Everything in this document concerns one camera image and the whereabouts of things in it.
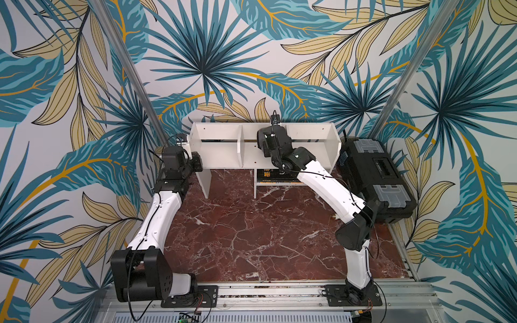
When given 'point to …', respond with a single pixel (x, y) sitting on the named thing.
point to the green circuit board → (183, 320)
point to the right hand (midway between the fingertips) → (275, 137)
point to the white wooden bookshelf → (234, 146)
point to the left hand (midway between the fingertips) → (197, 154)
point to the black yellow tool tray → (272, 176)
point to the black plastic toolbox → (369, 165)
